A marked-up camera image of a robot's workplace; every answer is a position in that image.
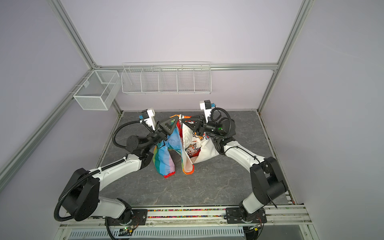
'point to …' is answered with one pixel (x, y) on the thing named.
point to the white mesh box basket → (98, 91)
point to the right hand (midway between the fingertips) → (181, 123)
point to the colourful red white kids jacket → (193, 147)
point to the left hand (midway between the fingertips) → (180, 120)
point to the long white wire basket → (167, 78)
